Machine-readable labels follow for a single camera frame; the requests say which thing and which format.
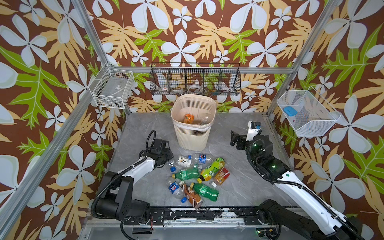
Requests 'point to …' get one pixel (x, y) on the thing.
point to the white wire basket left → (111, 88)
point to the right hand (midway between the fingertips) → (238, 131)
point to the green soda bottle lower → (207, 193)
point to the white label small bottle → (185, 161)
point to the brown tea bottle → (194, 198)
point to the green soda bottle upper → (195, 172)
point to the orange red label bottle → (223, 175)
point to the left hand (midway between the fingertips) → (169, 152)
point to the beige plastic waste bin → (193, 115)
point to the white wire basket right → (310, 114)
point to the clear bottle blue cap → (173, 168)
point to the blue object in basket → (290, 111)
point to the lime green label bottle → (208, 172)
